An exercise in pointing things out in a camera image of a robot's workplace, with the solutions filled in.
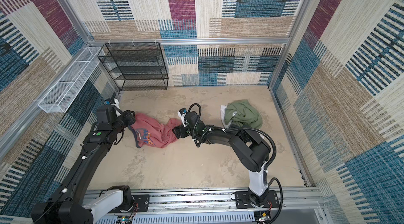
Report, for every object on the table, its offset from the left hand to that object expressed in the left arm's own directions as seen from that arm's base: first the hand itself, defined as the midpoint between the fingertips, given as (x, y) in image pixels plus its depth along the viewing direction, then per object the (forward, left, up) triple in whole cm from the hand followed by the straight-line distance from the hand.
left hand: (131, 110), depth 80 cm
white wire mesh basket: (+2, +28, +10) cm, 30 cm away
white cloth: (+18, -49, -22) cm, 57 cm away
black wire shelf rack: (+42, +10, -5) cm, 44 cm away
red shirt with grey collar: (-6, -6, -12) cm, 15 cm away
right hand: (-2, -22, -16) cm, 27 cm away
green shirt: (+8, -59, -14) cm, 62 cm away
